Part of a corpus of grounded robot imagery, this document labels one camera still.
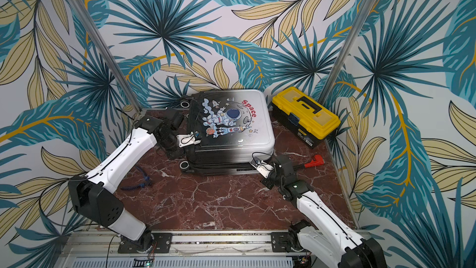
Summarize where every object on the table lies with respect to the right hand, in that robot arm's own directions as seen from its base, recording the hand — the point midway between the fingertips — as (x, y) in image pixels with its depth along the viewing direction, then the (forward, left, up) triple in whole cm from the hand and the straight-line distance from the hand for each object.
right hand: (262, 167), depth 83 cm
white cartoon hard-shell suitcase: (+14, +12, +12) cm, 22 cm away
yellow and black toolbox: (+24, -25, +6) cm, 35 cm away
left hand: (+4, +37, +8) cm, 38 cm away
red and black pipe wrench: (+8, -31, -10) cm, 34 cm away
